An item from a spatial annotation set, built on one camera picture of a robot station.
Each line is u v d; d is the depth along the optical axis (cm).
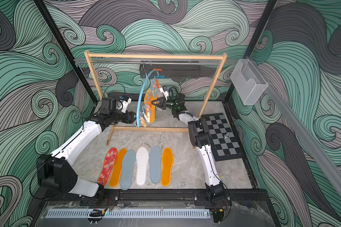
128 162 86
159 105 88
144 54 90
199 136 66
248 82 77
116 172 81
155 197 74
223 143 90
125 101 72
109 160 86
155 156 88
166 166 84
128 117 71
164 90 86
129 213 70
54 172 41
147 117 70
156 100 89
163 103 88
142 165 84
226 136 92
